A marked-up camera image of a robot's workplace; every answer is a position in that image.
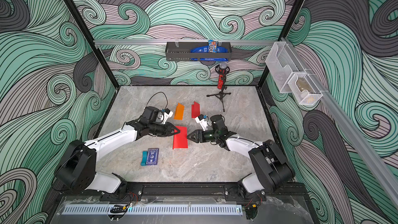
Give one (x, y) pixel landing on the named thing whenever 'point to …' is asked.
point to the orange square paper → (179, 111)
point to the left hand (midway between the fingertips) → (178, 130)
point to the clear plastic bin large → (282, 61)
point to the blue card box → (152, 156)
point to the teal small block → (144, 158)
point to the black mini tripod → (221, 95)
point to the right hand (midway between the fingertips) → (190, 137)
